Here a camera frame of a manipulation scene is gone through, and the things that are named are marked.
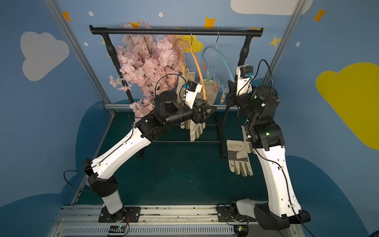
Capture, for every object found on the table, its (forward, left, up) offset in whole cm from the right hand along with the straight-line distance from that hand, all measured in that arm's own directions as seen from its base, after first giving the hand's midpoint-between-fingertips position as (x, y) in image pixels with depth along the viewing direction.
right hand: (236, 79), depth 55 cm
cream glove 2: (+7, -20, -55) cm, 59 cm away
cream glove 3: (-1, -14, -55) cm, 57 cm away
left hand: (-6, +9, -7) cm, 12 cm away
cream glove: (0, +15, -32) cm, 35 cm away
